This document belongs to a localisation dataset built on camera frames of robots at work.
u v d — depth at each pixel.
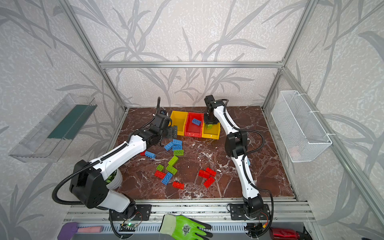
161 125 0.64
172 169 0.87
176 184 0.80
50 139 0.65
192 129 1.03
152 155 0.91
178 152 0.94
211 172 0.85
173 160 0.91
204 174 0.85
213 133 1.02
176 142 0.97
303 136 0.61
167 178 0.83
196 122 1.09
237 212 0.73
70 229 0.69
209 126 1.00
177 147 0.96
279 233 0.68
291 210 0.76
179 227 0.69
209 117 0.91
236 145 0.65
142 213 0.73
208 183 0.82
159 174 0.84
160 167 0.87
